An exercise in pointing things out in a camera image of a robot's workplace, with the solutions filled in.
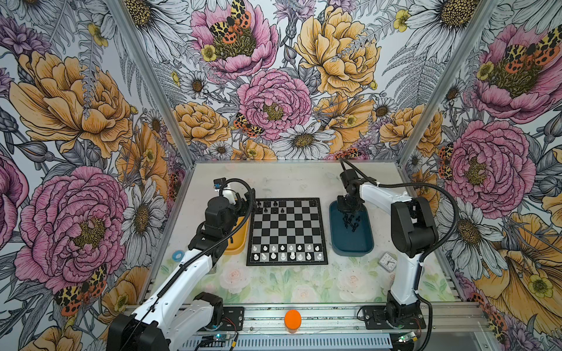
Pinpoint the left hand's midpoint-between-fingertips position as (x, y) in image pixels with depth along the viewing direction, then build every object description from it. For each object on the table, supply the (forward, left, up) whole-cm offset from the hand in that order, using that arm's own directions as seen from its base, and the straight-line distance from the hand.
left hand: (244, 198), depth 80 cm
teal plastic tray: (-8, -40, -21) cm, 46 cm away
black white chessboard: (-4, -15, -19) cm, 25 cm away
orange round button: (-36, -17, -12) cm, 42 cm away
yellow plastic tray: (-8, +4, -17) cm, 20 cm away
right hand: (+4, -42, -19) cm, 46 cm away
